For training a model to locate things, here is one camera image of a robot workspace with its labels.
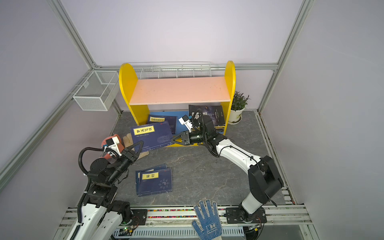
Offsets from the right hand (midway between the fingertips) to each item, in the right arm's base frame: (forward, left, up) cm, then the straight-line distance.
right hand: (171, 143), depth 72 cm
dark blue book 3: (0, +8, -26) cm, 27 cm away
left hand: (-3, +12, +3) cm, 12 cm away
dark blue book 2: (-11, +11, -23) cm, 28 cm away
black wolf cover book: (+24, -23, -3) cm, 34 cm away
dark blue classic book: (+25, +4, -11) cm, 27 cm away
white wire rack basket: (+48, +3, +11) cm, 49 cm away
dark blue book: (+2, +9, +4) cm, 10 cm away
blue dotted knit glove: (-31, -19, -26) cm, 45 cm away
